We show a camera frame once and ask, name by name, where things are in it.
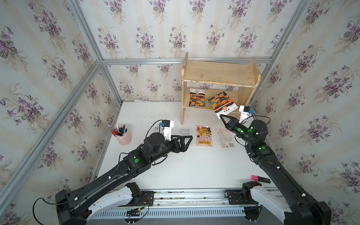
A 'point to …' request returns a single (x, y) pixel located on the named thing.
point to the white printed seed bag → (225, 138)
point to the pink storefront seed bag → (203, 135)
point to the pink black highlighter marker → (255, 177)
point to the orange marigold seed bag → (222, 104)
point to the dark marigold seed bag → (197, 97)
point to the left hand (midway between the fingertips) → (188, 139)
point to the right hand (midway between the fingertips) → (221, 116)
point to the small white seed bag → (184, 131)
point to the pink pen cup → (122, 134)
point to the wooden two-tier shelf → (220, 87)
